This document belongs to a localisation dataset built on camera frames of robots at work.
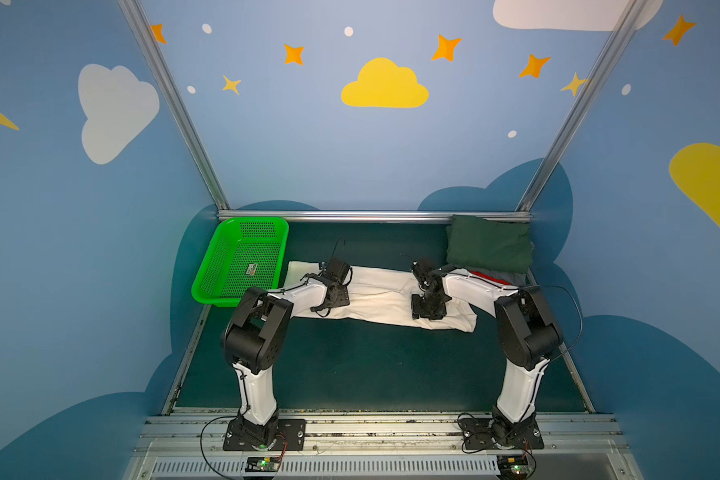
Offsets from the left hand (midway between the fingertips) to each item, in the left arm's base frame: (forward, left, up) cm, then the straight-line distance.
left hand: (337, 298), depth 99 cm
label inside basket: (+12, +32, -1) cm, 35 cm away
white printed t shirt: (+1, -16, +1) cm, 16 cm away
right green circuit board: (-46, -46, -2) cm, 65 cm away
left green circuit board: (-46, +15, -1) cm, 48 cm away
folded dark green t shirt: (+19, -48, +9) cm, 52 cm away
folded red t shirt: (+8, -53, +3) cm, 54 cm away
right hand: (-5, -28, 0) cm, 29 cm away
